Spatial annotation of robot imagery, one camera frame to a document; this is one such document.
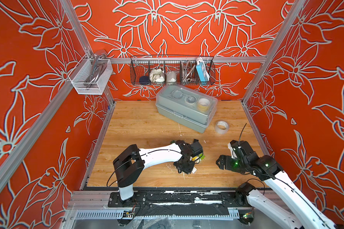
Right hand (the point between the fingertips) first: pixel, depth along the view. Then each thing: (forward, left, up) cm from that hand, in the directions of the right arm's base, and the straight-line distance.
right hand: (219, 163), depth 72 cm
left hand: (-1, +16, -9) cm, 18 cm away
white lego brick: (0, +12, -12) cm, 17 cm away
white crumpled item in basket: (+50, +35, +20) cm, 64 cm away
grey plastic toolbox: (+34, +13, +6) cm, 37 cm away
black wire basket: (+57, +26, +19) cm, 66 cm away
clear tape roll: (+32, -11, -13) cm, 36 cm away
